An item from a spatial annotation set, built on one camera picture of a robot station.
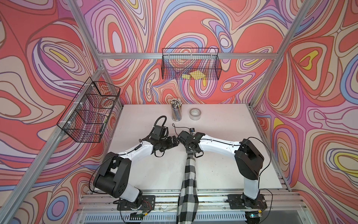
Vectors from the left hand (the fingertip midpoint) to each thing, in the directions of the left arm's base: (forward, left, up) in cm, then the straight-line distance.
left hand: (176, 144), depth 89 cm
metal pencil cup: (+24, 0, +8) cm, 25 cm away
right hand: (-3, -12, -3) cm, 13 cm away
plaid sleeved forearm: (-31, -7, -1) cm, 32 cm away
